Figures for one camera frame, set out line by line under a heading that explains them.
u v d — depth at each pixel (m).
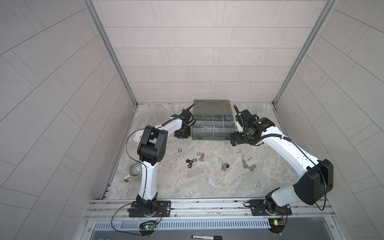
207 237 0.64
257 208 0.71
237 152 0.91
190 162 0.87
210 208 0.72
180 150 0.91
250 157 0.89
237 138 0.71
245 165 0.85
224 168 0.84
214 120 1.07
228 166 0.84
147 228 0.64
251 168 0.83
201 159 0.87
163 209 0.71
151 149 0.54
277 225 0.68
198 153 0.89
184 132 0.85
